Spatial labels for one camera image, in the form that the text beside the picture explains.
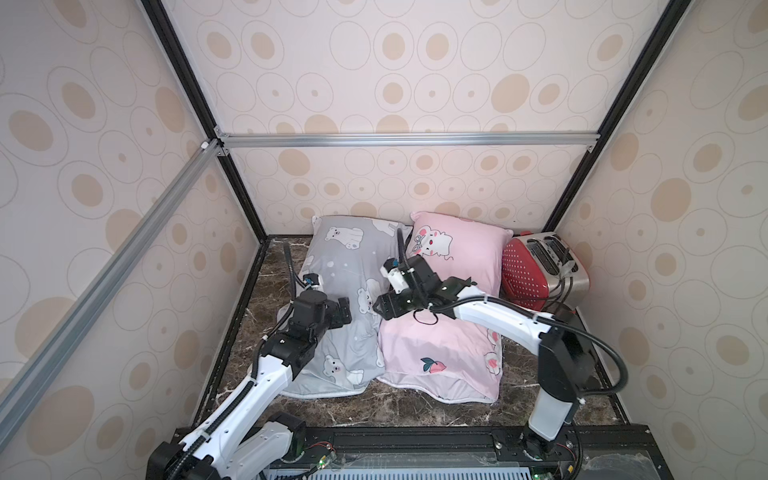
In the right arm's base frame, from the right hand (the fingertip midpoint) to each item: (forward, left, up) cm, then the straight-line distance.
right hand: (394, 298), depth 85 cm
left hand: (-4, +13, +4) cm, 15 cm away
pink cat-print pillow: (-14, -18, -6) cm, 24 cm away
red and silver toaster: (+9, -43, +3) cm, 44 cm away
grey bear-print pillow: (+15, +16, +2) cm, 22 cm away
